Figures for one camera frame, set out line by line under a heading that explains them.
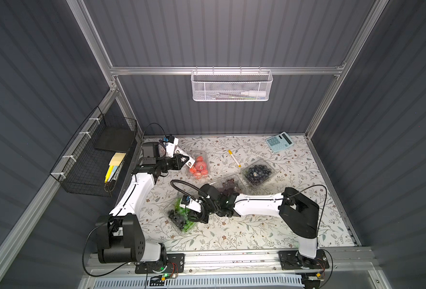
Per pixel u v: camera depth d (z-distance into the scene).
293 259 0.74
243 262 0.75
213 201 0.64
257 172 0.95
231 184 0.91
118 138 0.79
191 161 0.83
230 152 1.12
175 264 0.73
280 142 1.15
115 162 0.74
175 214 0.84
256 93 0.86
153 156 0.64
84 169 0.70
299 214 0.48
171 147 0.75
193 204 0.70
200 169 0.97
